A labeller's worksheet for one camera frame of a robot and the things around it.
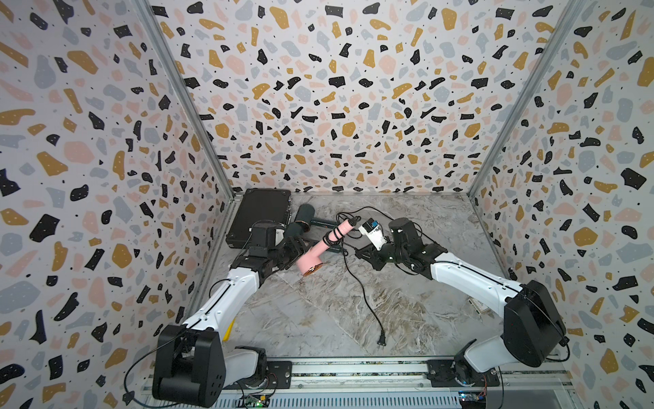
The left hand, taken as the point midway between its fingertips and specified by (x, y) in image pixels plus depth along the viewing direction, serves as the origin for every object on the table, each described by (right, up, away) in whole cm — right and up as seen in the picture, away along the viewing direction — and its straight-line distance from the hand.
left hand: (308, 245), depth 84 cm
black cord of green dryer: (+25, +13, +32) cm, 43 cm away
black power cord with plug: (+24, -29, -4) cm, 38 cm away
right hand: (+18, -2, -1) cm, 18 cm away
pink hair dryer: (+2, -4, -4) cm, 6 cm away
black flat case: (-27, +15, +30) cm, 42 cm away
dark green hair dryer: (-5, +9, +26) cm, 28 cm away
